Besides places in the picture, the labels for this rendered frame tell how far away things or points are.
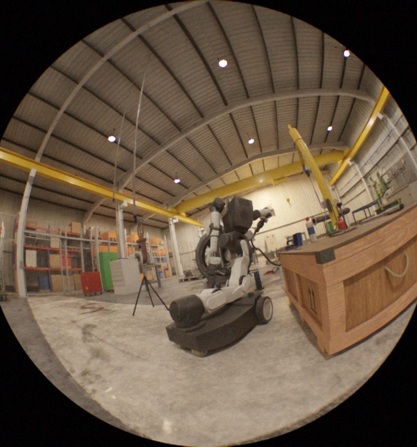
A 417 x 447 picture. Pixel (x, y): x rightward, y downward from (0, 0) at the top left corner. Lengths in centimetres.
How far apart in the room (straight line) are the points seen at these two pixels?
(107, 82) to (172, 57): 298
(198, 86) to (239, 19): 411
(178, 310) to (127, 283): 447
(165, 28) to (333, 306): 820
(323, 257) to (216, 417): 64
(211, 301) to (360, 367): 86
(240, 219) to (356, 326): 120
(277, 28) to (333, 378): 929
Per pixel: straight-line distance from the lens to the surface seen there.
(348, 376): 70
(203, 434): 62
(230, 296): 122
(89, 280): 642
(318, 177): 517
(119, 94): 850
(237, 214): 143
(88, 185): 967
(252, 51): 890
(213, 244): 138
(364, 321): 78
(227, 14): 834
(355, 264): 64
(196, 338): 88
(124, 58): 801
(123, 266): 530
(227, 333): 96
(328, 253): 58
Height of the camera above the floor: 52
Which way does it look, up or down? 14 degrees up
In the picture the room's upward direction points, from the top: 13 degrees counter-clockwise
